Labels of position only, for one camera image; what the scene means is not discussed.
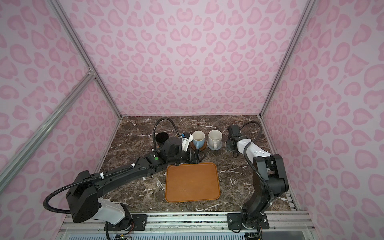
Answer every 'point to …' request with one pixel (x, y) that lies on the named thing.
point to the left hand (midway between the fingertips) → (203, 153)
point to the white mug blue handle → (198, 139)
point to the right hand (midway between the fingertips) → (233, 145)
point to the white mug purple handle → (214, 137)
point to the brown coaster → (202, 148)
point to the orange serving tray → (192, 182)
